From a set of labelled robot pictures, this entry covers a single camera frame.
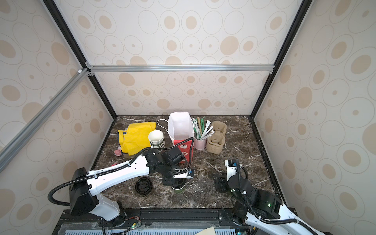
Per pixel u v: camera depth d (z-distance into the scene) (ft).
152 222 2.39
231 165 1.95
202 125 3.10
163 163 1.74
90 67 2.94
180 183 2.35
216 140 3.10
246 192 1.53
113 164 3.04
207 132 3.09
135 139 3.22
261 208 1.54
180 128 3.14
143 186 2.59
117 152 3.16
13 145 1.73
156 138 2.76
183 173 2.03
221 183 1.97
